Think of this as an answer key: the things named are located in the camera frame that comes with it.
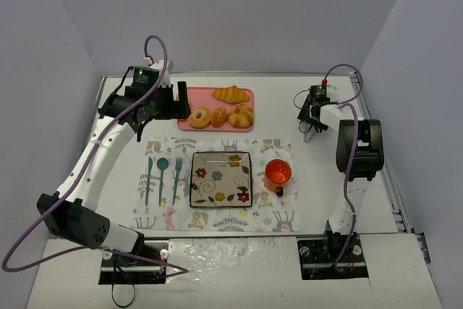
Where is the round twisted bread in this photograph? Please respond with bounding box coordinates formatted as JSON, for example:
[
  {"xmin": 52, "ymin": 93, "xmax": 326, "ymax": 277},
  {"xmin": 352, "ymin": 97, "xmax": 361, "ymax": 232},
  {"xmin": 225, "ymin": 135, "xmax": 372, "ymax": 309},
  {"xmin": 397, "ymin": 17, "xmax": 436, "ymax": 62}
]
[{"xmin": 226, "ymin": 104, "xmax": 254, "ymax": 129}]

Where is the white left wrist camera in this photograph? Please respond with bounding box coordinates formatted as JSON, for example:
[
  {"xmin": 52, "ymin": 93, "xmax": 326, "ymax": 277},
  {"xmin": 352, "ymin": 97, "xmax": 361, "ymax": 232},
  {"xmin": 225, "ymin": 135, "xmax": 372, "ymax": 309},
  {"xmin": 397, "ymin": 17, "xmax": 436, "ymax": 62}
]
[{"xmin": 145, "ymin": 59, "xmax": 175, "ymax": 85}]

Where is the teal plastic fork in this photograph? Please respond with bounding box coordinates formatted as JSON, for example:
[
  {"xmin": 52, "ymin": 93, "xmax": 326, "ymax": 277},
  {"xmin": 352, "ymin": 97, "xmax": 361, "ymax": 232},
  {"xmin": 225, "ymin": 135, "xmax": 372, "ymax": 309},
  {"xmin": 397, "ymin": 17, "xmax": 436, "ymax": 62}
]
[{"xmin": 171, "ymin": 157, "xmax": 182, "ymax": 206}]

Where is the orange mug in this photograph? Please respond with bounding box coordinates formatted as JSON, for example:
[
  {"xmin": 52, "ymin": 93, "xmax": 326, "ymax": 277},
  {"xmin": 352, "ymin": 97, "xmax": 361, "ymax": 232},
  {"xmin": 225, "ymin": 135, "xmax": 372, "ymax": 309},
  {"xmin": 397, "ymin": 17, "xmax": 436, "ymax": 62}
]
[{"xmin": 264, "ymin": 159, "xmax": 292, "ymax": 198}]

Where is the teal plastic spoon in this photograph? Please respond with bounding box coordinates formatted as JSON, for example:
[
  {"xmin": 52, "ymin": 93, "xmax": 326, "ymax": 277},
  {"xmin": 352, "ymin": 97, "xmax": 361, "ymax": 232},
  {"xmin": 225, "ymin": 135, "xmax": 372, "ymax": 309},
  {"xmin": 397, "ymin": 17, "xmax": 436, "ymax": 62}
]
[{"xmin": 156, "ymin": 157, "xmax": 169, "ymax": 206}]

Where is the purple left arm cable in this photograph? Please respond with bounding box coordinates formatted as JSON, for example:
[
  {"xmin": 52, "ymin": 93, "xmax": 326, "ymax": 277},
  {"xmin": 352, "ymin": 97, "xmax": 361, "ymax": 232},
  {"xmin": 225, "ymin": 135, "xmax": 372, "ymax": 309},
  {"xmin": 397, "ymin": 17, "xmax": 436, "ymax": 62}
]
[{"xmin": 0, "ymin": 35, "xmax": 189, "ymax": 275}]

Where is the sugared ring donut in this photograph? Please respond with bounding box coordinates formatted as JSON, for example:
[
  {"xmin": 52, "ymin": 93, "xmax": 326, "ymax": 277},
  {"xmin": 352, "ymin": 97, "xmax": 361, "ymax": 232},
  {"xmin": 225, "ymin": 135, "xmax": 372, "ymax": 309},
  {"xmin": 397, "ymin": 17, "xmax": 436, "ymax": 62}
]
[{"xmin": 189, "ymin": 106, "xmax": 211, "ymax": 129}]

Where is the aluminium table rail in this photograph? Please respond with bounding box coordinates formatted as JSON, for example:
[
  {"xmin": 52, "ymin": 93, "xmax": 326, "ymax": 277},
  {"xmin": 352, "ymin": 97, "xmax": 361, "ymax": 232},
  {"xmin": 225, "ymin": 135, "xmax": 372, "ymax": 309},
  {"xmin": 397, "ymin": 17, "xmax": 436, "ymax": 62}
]
[{"xmin": 348, "ymin": 72, "xmax": 431, "ymax": 267}]

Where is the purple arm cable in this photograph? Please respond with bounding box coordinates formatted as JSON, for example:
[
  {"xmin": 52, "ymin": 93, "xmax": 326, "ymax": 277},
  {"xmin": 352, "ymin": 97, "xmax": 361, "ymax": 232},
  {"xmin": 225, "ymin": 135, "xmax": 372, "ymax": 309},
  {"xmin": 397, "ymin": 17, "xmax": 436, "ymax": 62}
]
[
  {"xmin": 321, "ymin": 63, "xmax": 365, "ymax": 270},
  {"xmin": 0, "ymin": 35, "xmax": 189, "ymax": 275}
]

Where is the long croissant bread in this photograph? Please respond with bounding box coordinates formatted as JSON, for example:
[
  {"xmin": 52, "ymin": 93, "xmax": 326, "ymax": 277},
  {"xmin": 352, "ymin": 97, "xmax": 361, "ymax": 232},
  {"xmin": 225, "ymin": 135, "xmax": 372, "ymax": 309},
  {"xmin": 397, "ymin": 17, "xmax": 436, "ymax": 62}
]
[{"xmin": 212, "ymin": 85, "xmax": 250, "ymax": 104}]

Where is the teal plastic knife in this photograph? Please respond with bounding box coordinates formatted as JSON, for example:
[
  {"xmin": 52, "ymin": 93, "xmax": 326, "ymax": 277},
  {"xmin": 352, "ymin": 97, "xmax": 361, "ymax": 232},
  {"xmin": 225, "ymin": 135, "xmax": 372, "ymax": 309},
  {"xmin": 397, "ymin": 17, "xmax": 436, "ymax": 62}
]
[{"xmin": 145, "ymin": 157, "xmax": 153, "ymax": 208}]

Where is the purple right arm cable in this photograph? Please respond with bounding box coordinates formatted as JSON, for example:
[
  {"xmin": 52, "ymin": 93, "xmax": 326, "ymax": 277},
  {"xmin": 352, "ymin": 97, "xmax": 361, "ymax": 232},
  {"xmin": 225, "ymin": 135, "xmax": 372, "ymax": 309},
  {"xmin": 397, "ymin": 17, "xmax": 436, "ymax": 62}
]
[{"xmin": 321, "ymin": 63, "xmax": 365, "ymax": 270}]

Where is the sesame bread roll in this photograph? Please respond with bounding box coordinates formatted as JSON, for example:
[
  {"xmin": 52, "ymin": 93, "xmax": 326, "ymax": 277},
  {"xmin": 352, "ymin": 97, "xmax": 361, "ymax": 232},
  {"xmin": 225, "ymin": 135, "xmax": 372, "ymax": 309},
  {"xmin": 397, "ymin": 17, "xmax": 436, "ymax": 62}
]
[{"xmin": 211, "ymin": 106, "xmax": 227, "ymax": 128}]

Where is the square floral ceramic plate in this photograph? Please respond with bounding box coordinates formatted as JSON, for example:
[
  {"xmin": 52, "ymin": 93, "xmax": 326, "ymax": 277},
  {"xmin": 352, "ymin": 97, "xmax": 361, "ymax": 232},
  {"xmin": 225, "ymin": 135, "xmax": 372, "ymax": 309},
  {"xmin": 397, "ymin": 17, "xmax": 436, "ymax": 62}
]
[{"xmin": 190, "ymin": 151, "xmax": 253, "ymax": 209}]

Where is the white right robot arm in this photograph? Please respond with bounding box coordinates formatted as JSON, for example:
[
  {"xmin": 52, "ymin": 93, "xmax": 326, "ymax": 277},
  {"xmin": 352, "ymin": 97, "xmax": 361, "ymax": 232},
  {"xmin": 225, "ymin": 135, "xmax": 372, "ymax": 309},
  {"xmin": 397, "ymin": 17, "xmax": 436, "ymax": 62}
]
[{"xmin": 297, "ymin": 82, "xmax": 384, "ymax": 236}]

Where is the floral patterned placemat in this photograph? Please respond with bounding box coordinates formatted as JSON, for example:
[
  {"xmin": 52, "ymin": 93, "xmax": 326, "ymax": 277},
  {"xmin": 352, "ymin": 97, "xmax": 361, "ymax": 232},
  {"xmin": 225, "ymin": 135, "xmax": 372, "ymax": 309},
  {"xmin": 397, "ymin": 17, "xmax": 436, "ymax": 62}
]
[{"xmin": 131, "ymin": 137, "xmax": 300, "ymax": 233}]

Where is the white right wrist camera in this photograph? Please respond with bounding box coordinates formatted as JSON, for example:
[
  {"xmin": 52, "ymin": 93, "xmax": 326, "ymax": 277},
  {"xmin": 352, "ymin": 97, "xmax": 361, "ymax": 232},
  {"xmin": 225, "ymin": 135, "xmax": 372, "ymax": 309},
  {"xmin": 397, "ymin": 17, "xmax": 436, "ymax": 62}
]
[{"xmin": 326, "ymin": 84, "xmax": 339, "ymax": 102}]

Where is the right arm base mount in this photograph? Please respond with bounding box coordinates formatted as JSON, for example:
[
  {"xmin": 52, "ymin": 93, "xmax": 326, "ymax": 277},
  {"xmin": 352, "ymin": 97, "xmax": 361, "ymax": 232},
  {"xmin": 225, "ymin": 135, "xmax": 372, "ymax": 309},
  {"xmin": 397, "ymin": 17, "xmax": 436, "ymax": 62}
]
[{"xmin": 297, "ymin": 232, "xmax": 369, "ymax": 281}]

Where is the pink tray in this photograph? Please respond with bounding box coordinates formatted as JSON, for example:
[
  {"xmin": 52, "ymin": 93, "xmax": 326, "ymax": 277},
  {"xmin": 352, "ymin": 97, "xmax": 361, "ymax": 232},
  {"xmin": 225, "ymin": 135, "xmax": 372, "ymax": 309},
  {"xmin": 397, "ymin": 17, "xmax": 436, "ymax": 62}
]
[{"xmin": 177, "ymin": 86, "xmax": 256, "ymax": 132}]

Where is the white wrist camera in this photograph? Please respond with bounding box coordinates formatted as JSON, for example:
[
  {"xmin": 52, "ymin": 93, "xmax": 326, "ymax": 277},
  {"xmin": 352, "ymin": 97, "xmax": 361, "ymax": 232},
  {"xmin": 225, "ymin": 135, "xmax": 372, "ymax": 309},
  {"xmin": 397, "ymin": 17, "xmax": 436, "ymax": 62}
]
[
  {"xmin": 145, "ymin": 59, "xmax": 175, "ymax": 85},
  {"xmin": 326, "ymin": 84, "xmax": 339, "ymax": 102}
]

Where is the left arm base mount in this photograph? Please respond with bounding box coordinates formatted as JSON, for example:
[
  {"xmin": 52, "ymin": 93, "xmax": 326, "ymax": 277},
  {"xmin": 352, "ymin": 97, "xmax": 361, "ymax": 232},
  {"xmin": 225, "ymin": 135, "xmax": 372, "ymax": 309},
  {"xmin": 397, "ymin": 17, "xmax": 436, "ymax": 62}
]
[{"xmin": 98, "ymin": 250, "xmax": 166, "ymax": 285}]

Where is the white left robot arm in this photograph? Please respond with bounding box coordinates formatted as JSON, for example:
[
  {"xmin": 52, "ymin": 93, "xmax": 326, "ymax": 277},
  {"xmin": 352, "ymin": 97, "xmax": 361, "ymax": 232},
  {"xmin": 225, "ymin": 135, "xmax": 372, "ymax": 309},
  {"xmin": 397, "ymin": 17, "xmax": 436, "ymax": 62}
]
[{"xmin": 37, "ymin": 60, "xmax": 190, "ymax": 255}]

